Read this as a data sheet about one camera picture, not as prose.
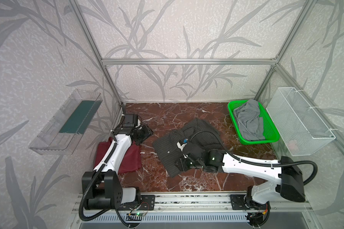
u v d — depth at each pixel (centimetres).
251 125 102
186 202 75
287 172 46
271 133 96
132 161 86
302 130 63
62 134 63
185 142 67
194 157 56
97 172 41
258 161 46
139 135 71
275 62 94
